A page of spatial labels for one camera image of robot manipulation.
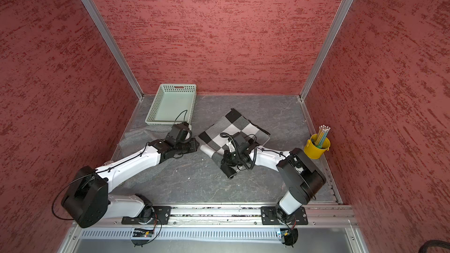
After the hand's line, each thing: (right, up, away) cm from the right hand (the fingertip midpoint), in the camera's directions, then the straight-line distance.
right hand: (221, 165), depth 87 cm
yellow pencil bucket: (+48, +10, -2) cm, 49 cm away
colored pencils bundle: (+50, +16, -2) cm, 53 cm away
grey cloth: (-32, -6, -2) cm, 33 cm away
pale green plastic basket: (-35, +33, +33) cm, 58 cm away
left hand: (-12, +9, -1) cm, 15 cm away
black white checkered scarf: (-5, +11, +11) cm, 16 cm away
